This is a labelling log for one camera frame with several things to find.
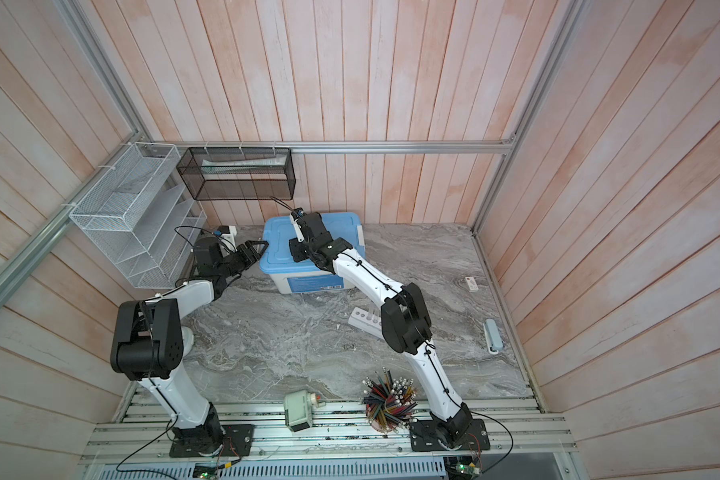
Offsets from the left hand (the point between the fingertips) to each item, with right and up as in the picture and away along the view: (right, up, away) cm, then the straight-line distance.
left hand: (267, 249), depth 94 cm
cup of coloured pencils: (+36, -37, -25) cm, 57 cm away
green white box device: (+14, -41, -20) cm, 48 cm away
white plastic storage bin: (+13, -11, +2) cm, 17 cm away
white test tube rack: (+32, -23, -3) cm, 39 cm away
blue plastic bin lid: (+3, +6, +4) cm, 8 cm away
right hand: (+9, +2, -1) cm, 9 cm away
